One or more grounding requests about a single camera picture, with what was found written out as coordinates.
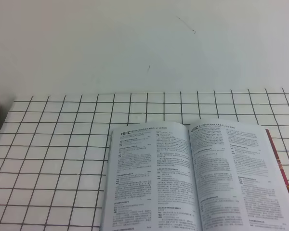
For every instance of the HEEC exhibition catalogue book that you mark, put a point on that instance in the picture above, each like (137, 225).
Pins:
(213, 175)

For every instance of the white black-grid tablecloth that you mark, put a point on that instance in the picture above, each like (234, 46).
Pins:
(53, 149)

